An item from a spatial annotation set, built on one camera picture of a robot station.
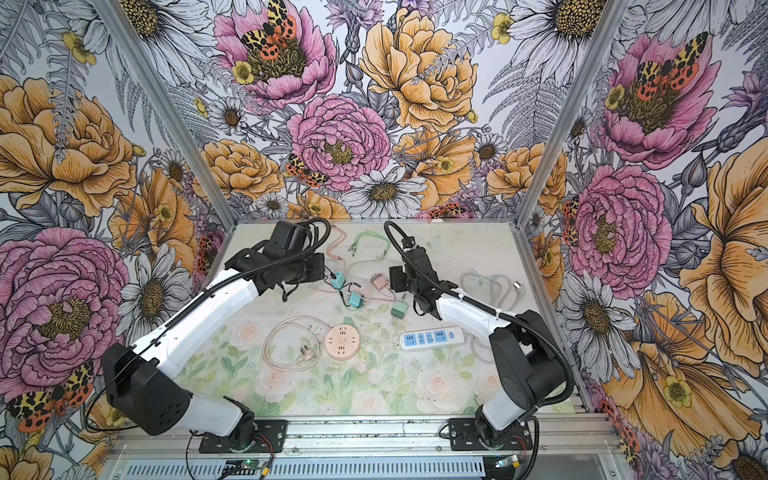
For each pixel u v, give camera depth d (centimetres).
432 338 88
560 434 77
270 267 54
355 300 96
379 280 102
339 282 92
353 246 112
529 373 45
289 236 60
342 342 87
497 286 102
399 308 95
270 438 74
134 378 40
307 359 85
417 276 69
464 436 74
